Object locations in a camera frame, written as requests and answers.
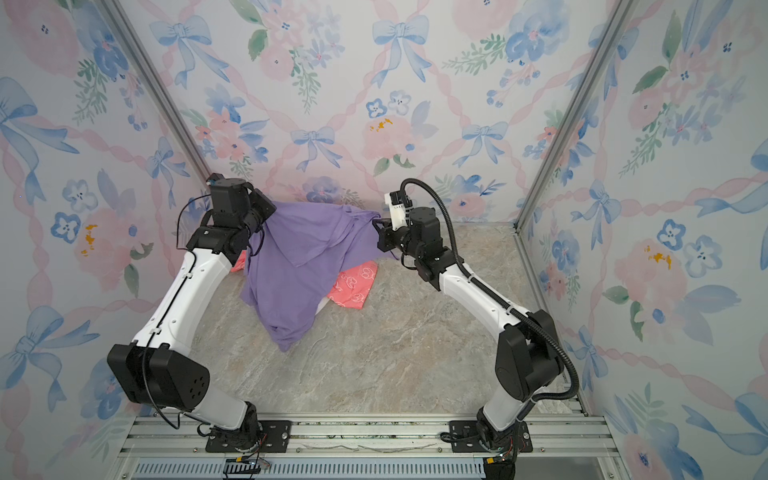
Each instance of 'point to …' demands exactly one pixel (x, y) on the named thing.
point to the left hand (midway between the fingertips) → (268, 193)
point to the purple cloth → (293, 255)
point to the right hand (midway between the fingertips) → (375, 218)
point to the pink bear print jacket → (350, 289)
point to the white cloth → (321, 305)
